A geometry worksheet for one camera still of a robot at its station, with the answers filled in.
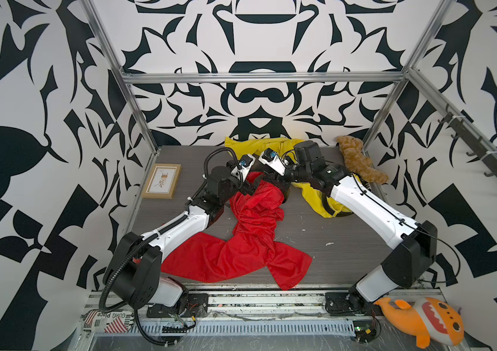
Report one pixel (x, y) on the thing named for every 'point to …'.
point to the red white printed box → (112, 321)
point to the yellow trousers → (237, 147)
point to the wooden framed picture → (163, 181)
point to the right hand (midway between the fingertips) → (265, 167)
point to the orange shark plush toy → (427, 319)
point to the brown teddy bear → (357, 161)
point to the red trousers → (256, 215)
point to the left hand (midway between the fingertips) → (247, 163)
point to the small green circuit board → (365, 330)
